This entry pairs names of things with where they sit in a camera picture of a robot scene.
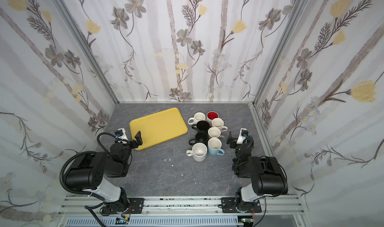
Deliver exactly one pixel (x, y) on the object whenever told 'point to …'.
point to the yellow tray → (158, 127)
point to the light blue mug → (214, 146)
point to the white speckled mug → (198, 116)
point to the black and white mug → (201, 126)
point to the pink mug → (219, 123)
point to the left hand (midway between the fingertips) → (129, 128)
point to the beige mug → (199, 152)
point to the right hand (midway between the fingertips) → (236, 130)
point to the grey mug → (215, 132)
